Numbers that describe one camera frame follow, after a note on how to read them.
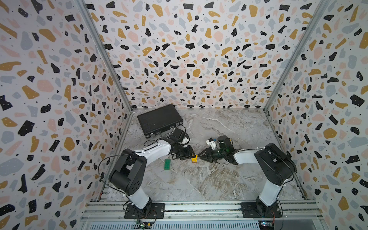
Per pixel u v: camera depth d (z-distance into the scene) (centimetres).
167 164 89
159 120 107
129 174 45
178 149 73
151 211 73
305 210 76
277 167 50
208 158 82
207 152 83
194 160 89
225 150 76
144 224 71
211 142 90
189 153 78
